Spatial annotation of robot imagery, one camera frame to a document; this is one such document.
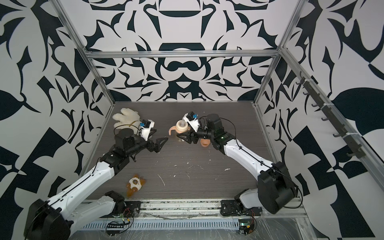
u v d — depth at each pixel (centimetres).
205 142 96
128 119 96
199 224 71
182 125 71
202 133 69
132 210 74
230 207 75
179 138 73
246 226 71
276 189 42
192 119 66
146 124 65
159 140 67
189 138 69
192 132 68
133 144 63
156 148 68
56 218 38
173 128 73
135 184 79
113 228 72
